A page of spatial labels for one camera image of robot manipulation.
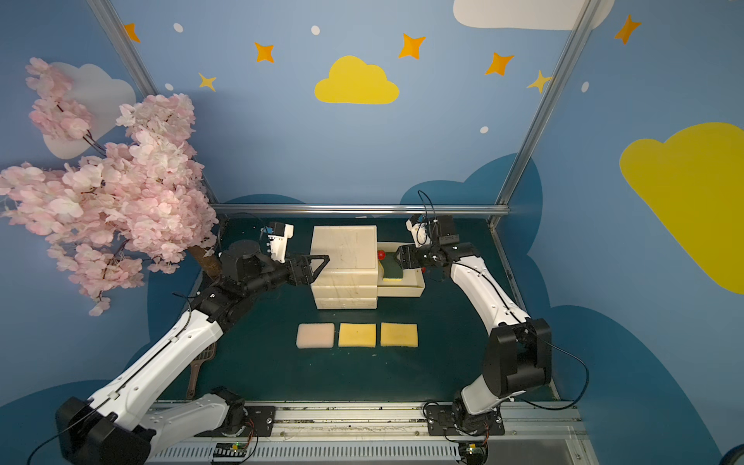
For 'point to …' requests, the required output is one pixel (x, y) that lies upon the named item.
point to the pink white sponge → (315, 335)
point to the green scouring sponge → (392, 268)
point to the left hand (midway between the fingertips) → (318, 252)
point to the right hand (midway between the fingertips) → (410, 251)
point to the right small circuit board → (474, 449)
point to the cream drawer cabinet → (350, 278)
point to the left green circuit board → (230, 450)
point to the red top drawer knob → (381, 254)
